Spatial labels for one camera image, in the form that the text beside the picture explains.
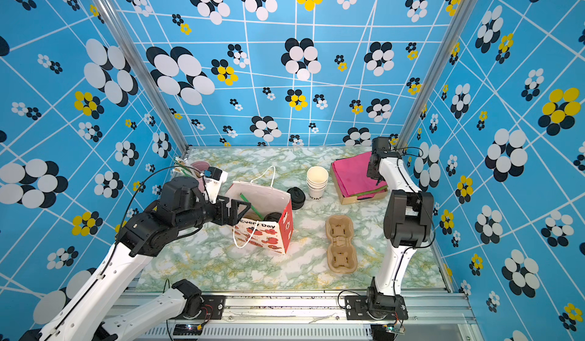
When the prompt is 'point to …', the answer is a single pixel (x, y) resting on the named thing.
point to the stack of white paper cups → (317, 179)
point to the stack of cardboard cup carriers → (341, 256)
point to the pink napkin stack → (351, 176)
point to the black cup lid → (273, 216)
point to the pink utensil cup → (200, 167)
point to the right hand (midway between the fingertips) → (384, 174)
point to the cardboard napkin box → (350, 200)
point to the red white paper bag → (269, 224)
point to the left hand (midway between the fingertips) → (241, 201)
